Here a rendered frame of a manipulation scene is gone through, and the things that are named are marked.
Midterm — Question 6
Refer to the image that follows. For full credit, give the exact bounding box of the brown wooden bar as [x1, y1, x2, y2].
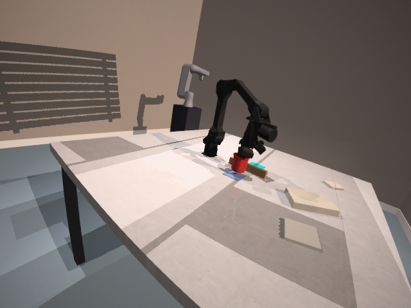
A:
[229, 157, 268, 179]

